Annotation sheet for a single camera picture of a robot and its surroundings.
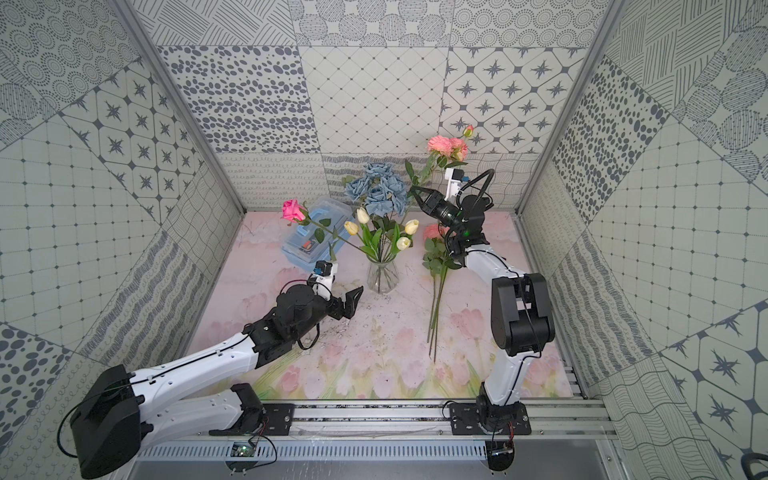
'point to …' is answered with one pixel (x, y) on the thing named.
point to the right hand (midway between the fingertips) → (412, 190)
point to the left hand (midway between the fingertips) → (355, 286)
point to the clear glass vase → (382, 277)
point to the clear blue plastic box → (300, 246)
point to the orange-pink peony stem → (432, 232)
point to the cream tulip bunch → (383, 236)
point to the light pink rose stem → (439, 264)
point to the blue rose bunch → (381, 192)
